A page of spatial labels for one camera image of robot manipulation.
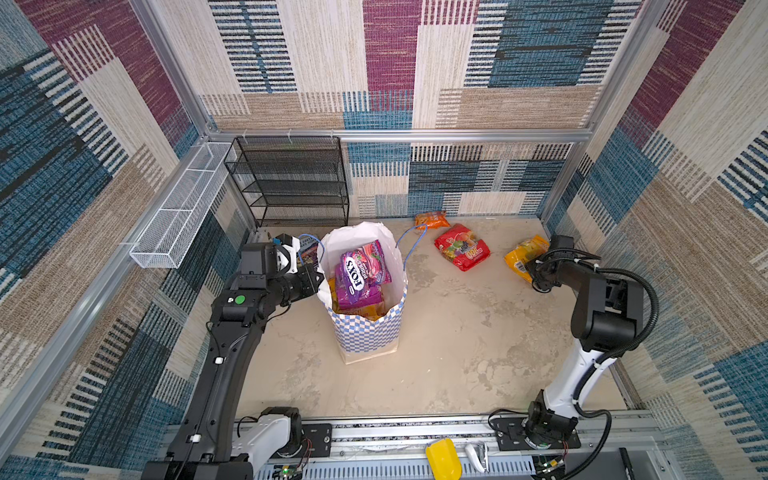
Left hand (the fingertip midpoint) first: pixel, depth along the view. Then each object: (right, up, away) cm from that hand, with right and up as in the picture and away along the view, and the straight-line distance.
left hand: (323, 271), depth 72 cm
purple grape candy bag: (+8, -2, +9) cm, 12 cm away
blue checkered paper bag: (+9, -15, -2) cm, 18 cm away
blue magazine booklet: (-2, +5, -5) cm, 7 cm away
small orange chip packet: (+32, +17, +43) cm, 56 cm away
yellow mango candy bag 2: (+63, +4, +31) cm, 70 cm away
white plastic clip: (+37, -42, -1) cm, 56 cm away
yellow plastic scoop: (+29, -44, -1) cm, 53 cm away
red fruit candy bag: (+41, +6, +34) cm, 53 cm away
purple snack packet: (+8, -1, +9) cm, 13 cm away
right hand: (+63, -2, +29) cm, 69 cm away
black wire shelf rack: (-20, +30, +38) cm, 52 cm away
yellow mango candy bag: (+10, -13, +15) cm, 22 cm away
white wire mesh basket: (-36, +8, -1) cm, 37 cm away
